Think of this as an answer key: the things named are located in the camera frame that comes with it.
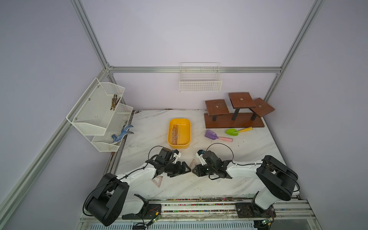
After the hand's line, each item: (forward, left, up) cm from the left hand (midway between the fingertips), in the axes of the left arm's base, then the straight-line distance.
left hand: (185, 172), depth 83 cm
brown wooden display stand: (+42, -46, +7) cm, 62 cm away
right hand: (+2, -6, -5) cm, 8 cm away
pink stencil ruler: (+30, +9, -3) cm, 31 cm away
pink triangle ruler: (-5, +16, -6) cm, 18 cm away
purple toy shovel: (+30, -20, -4) cm, 36 cm away
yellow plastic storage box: (+31, +5, -3) cm, 31 cm away
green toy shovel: (+33, -37, -5) cm, 50 cm away
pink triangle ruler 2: (+8, -5, -4) cm, 10 cm away
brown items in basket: (+31, +41, +28) cm, 58 cm away
